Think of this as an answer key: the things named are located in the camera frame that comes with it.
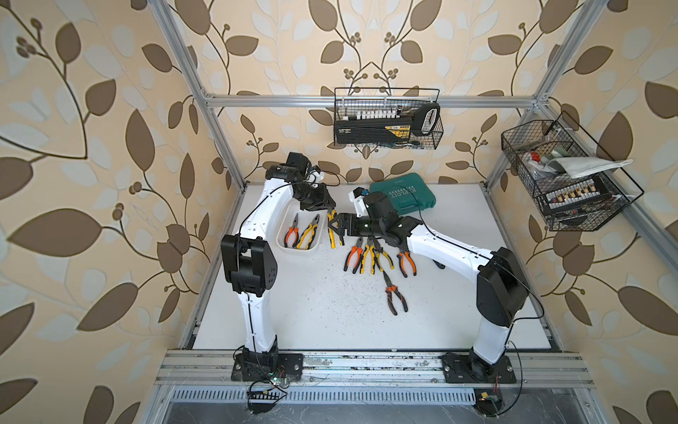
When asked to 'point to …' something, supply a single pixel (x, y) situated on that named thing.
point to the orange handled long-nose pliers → (390, 290)
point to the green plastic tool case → (406, 193)
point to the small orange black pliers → (290, 230)
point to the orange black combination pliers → (358, 249)
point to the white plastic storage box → (305, 218)
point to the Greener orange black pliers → (401, 255)
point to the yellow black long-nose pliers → (379, 251)
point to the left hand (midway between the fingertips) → (334, 202)
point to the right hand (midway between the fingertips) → (337, 224)
